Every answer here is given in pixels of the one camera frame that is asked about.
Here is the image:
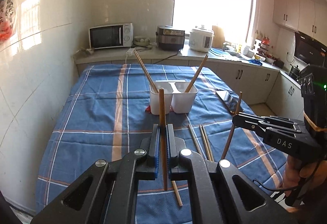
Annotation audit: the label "blue plaid tablecloth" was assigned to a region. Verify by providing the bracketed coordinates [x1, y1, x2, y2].
[36, 64, 286, 223]

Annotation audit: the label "light bamboo chopstick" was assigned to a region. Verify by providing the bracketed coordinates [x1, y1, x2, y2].
[201, 125, 215, 162]
[199, 124, 212, 161]
[188, 124, 203, 156]

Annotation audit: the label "white rice cooker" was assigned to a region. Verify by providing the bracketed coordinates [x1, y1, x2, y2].
[188, 25, 214, 53]

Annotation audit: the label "black range hood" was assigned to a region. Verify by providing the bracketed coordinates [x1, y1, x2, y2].
[294, 32, 327, 67]

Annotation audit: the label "white double utensil holder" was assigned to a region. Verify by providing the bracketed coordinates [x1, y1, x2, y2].
[155, 80, 198, 114]

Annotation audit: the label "dark bamboo chopstick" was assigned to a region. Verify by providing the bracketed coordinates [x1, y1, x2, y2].
[159, 88, 168, 191]
[221, 91, 243, 160]
[171, 181, 183, 207]

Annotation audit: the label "white microwave oven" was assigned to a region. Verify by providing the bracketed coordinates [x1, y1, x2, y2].
[89, 23, 134, 50]

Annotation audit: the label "white power strip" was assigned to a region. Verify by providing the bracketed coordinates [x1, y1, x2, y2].
[126, 48, 135, 57]

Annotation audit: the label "red paper wall decoration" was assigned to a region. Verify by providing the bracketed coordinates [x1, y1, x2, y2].
[0, 0, 17, 44]

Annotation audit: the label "chopstick in left cup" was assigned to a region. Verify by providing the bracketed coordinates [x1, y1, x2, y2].
[134, 49, 159, 93]

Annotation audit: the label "upper wall cabinets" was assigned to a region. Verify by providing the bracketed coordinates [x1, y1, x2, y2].
[273, 0, 326, 45]

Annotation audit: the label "black smartphone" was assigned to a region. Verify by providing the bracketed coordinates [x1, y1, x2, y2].
[216, 90, 244, 114]

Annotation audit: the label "person's right hand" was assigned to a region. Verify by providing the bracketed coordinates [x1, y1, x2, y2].
[283, 155, 326, 209]

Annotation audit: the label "chopstick in cup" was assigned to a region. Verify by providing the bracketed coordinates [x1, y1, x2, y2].
[184, 54, 208, 93]
[134, 49, 159, 93]

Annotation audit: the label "dark rice cooker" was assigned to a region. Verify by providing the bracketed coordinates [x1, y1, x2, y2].
[156, 26, 185, 51]

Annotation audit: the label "bowl of eggs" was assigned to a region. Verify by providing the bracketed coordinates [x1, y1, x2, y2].
[133, 36, 151, 47]

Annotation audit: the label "chopstick in right cup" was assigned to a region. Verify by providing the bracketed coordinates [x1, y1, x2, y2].
[184, 54, 208, 93]

